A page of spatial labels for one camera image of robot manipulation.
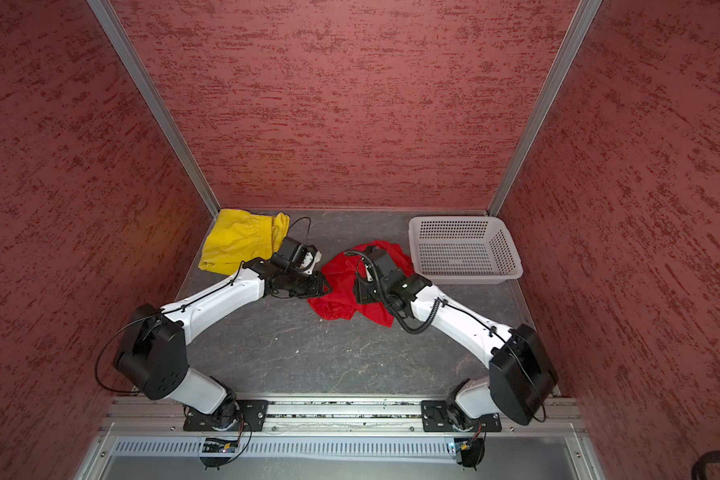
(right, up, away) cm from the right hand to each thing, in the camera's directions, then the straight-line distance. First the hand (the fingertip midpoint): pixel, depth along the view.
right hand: (361, 292), depth 82 cm
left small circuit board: (-36, -37, -9) cm, 52 cm away
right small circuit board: (+27, -36, -13) cm, 47 cm away
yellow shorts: (-47, +16, +27) cm, 56 cm away
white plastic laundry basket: (+35, +11, +18) cm, 41 cm away
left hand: (-11, -1, +3) cm, 11 cm away
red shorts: (-8, +4, +12) cm, 15 cm away
